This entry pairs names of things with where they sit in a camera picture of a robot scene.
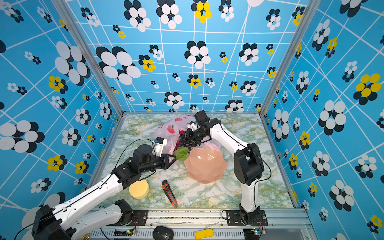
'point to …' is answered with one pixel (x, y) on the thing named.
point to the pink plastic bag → (172, 128)
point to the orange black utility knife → (169, 192)
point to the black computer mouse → (161, 232)
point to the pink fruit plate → (205, 165)
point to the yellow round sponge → (139, 189)
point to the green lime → (181, 153)
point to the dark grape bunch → (185, 143)
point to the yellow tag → (203, 233)
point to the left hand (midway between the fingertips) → (178, 157)
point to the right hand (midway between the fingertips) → (183, 142)
